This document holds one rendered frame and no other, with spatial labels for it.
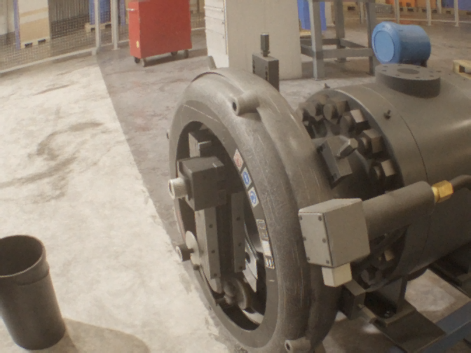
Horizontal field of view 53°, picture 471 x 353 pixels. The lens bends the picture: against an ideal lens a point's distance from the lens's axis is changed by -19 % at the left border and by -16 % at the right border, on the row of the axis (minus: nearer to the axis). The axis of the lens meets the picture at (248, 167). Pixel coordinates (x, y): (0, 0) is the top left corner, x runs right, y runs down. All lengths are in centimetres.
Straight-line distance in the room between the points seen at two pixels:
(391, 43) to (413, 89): 32
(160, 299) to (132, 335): 27
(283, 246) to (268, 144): 19
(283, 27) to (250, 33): 34
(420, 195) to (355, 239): 19
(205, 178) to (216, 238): 23
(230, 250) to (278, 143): 46
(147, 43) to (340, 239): 572
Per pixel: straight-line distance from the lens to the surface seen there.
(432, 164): 134
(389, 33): 174
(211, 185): 121
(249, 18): 508
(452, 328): 157
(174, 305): 210
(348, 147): 99
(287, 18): 523
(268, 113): 107
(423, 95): 147
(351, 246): 95
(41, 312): 189
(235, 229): 138
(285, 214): 101
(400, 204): 103
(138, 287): 224
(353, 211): 95
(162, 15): 655
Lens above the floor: 125
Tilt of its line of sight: 22 degrees down
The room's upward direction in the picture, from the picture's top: 3 degrees counter-clockwise
